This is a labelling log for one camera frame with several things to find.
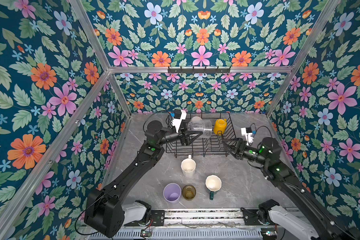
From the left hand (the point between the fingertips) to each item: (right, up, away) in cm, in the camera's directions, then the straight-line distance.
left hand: (200, 126), depth 61 cm
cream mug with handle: (-5, -23, +25) cm, 35 cm away
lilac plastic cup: (-14, -37, +20) cm, 44 cm away
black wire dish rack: (+3, -14, +38) cm, 41 cm away
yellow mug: (+16, 0, +37) cm, 41 cm away
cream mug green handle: (+8, -31, +19) cm, 37 cm away
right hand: (+11, -8, +5) cm, 14 cm away
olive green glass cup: (-5, -36, +20) cm, 42 cm away
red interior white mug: (0, +6, +43) cm, 43 cm away
